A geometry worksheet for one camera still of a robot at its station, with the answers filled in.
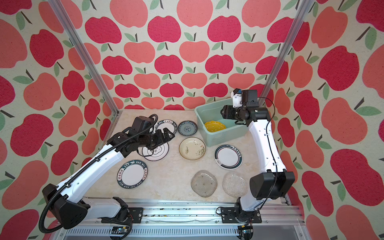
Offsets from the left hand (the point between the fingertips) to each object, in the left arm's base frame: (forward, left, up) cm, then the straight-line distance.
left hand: (172, 139), depth 73 cm
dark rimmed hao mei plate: (-7, +26, -25) cm, 37 cm away
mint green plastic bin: (+31, -23, -10) cm, 40 cm away
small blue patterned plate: (+28, -7, -25) cm, 38 cm away
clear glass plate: (-14, -35, -26) cm, 45 cm away
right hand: (+14, -31, +6) cm, 34 cm away
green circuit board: (-34, +26, -28) cm, 51 cm away
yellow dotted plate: (+29, -26, -24) cm, 46 cm away
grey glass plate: (-13, -17, -27) cm, 34 cm away
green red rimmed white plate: (+4, -34, -26) cm, 42 cm away
